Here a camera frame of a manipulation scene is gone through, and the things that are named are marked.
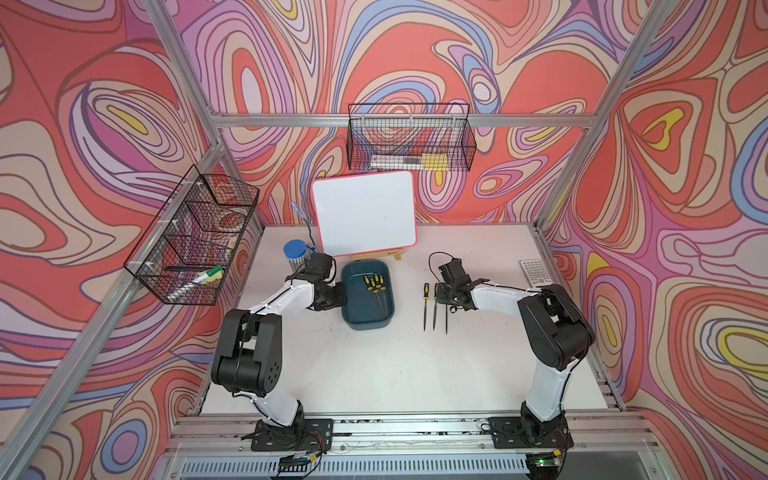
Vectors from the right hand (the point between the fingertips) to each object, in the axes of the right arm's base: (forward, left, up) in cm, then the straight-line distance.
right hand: (447, 299), depth 100 cm
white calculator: (+9, -33, +2) cm, 34 cm away
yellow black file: (0, +8, +1) cm, 8 cm away
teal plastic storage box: (+1, +26, +3) cm, 27 cm away
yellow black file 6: (+5, +23, +2) cm, 24 cm away
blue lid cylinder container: (+5, +47, +22) cm, 52 cm away
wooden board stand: (+17, +16, +5) cm, 24 cm away
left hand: (-2, +34, +6) cm, 34 cm away
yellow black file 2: (0, +4, +4) cm, 6 cm away
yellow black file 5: (+2, +24, +3) cm, 24 cm away
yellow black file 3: (-8, +2, +2) cm, 8 cm away
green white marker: (-10, +65, +30) cm, 73 cm away
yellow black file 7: (+4, +22, +2) cm, 22 cm away
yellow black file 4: (+4, +26, +2) cm, 27 cm away
